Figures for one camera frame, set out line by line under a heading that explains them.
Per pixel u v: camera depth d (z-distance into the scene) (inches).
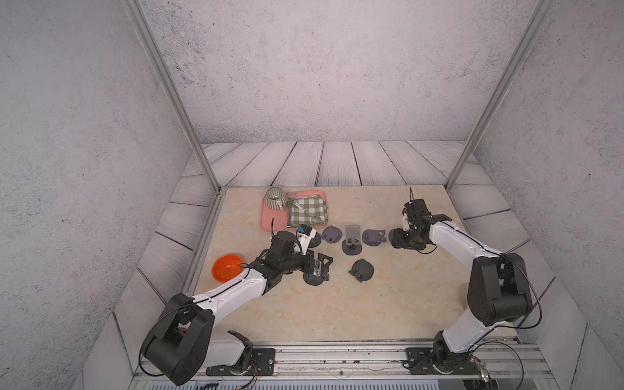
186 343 16.3
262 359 28.6
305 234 29.7
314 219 42.2
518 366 28.6
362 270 36.1
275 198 42.5
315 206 44.2
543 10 27.5
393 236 33.9
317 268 29.0
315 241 39.3
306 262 29.1
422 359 28.0
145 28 28.8
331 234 40.3
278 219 42.9
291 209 42.9
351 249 38.9
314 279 35.7
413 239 30.3
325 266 29.9
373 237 40.1
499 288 18.2
